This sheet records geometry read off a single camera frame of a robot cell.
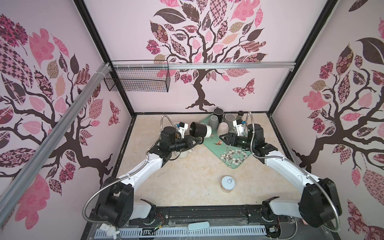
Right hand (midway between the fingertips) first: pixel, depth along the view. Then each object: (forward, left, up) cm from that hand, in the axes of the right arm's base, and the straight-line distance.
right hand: (222, 135), depth 80 cm
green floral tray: (-2, -10, -21) cm, 23 cm away
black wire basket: (+62, +61, -4) cm, 87 cm away
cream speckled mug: (-2, +23, -18) cm, 29 cm away
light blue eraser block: (-39, +14, -18) cm, 45 cm away
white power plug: (-40, +55, -18) cm, 71 cm away
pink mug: (+16, -4, -14) cm, 21 cm away
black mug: (+31, -3, -13) cm, 34 cm away
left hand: (-4, +12, 0) cm, 13 cm away
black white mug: (+3, +12, +1) cm, 12 cm away
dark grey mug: (+24, -10, -12) cm, 29 cm away
